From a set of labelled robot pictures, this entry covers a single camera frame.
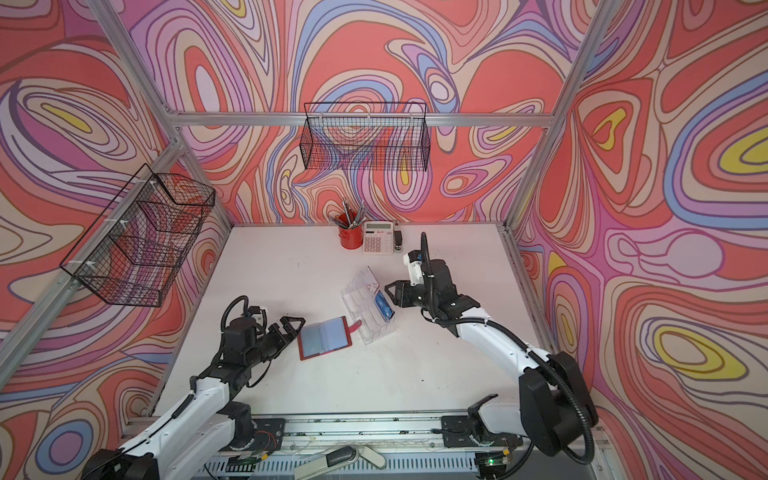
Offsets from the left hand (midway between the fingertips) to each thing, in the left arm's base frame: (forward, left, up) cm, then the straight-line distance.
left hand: (303, 325), depth 85 cm
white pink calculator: (+38, -21, -4) cm, 44 cm away
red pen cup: (+35, -11, +2) cm, 37 cm away
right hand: (+6, -27, +7) cm, 28 cm away
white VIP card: (+15, -18, +2) cm, 24 cm away
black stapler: (+35, -28, -2) cm, 45 cm away
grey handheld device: (-33, -8, -4) cm, 34 cm away
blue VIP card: (+5, -23, +2) cm, 24 cm away
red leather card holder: (-1, -3, -6) cm, 7 cm away
